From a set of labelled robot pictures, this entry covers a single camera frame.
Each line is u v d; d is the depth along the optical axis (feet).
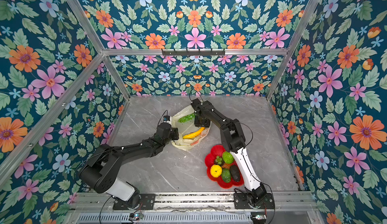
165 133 2.31
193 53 3.00
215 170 2.53
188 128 3.33
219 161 2.69
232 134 2.09
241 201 2.41
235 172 2.55
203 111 2.45
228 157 2.72
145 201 2.42
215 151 2.96
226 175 2.54
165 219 2.51
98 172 1.45
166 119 2.64
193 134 3.15
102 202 2.46
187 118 3.40
